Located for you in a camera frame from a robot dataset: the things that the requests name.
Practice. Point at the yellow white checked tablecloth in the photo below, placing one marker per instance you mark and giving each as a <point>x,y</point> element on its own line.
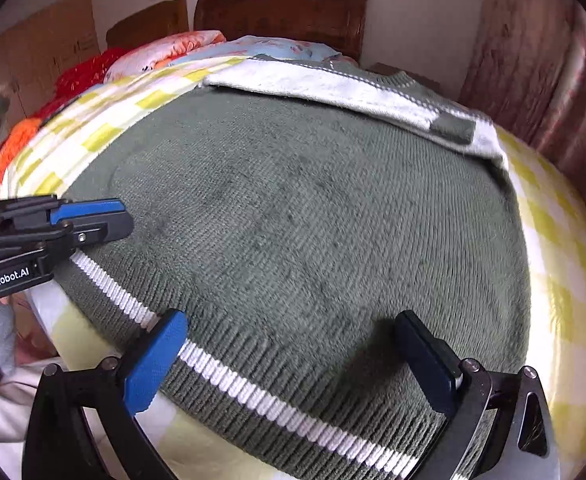
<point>563,310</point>

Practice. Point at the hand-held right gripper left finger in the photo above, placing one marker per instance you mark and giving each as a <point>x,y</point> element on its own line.
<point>153,365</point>

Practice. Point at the cardboard sheet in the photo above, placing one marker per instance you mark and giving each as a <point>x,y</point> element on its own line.
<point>38,55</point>

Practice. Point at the green knit sweater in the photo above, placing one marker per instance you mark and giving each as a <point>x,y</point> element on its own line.
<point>298,210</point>

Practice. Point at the pink floral curtain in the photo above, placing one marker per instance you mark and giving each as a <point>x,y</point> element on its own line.
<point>533,60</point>

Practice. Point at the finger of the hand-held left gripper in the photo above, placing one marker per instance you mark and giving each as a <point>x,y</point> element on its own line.
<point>108,230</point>
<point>93,208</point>

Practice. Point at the large wooden headboard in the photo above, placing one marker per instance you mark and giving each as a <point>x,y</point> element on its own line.
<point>283,10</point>

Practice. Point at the blue floral quilt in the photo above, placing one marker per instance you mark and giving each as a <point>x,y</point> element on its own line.
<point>273,47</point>

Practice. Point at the small wooden headboard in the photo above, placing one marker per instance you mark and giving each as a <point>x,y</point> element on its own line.
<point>148,22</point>

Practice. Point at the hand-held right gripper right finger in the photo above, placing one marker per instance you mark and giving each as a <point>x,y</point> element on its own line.
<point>425,360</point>

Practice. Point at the orange cloth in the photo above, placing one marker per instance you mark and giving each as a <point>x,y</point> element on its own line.
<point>15,145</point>

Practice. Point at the red blanket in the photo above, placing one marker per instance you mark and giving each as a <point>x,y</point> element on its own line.
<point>83,75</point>

